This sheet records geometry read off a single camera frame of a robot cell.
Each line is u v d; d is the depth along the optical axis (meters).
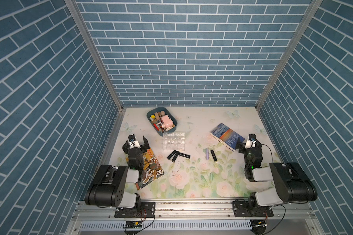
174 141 0.96
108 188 0.43
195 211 0.75
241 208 0.74
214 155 0.93
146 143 0.83
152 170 0.86
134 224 0.72
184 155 0.92
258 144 0.84
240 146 0.82
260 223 0.71
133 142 0.74
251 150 0.71
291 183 0.45
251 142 0.75
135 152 0.68
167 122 1.04
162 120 1.05
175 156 0.92
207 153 0.94
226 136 1.02
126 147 0.78
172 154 0.93
